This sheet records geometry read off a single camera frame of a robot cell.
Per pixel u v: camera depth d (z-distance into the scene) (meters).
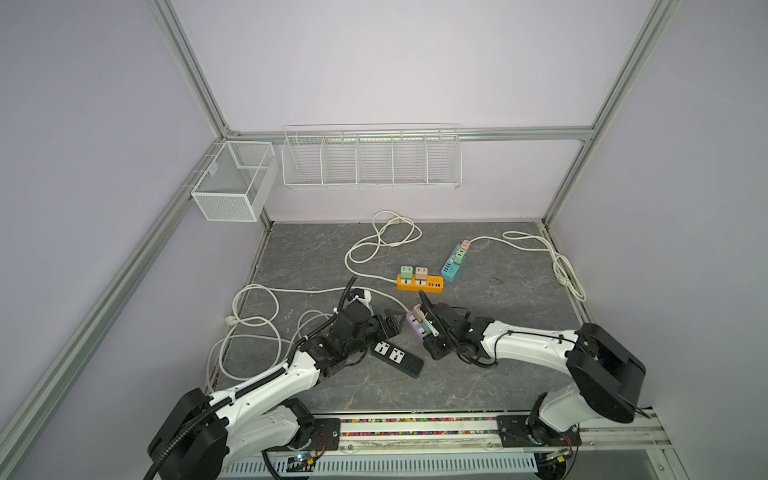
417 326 0.90
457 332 0.67
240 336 0.93
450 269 1.03
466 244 1.05
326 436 0.74
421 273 0.96
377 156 0.99
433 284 0.99
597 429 0.76
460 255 1.02
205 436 0.40
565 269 1.10
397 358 0.84
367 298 0.76
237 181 0.99
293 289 1.02
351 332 0.62
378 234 1.09
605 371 0.44
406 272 0.97
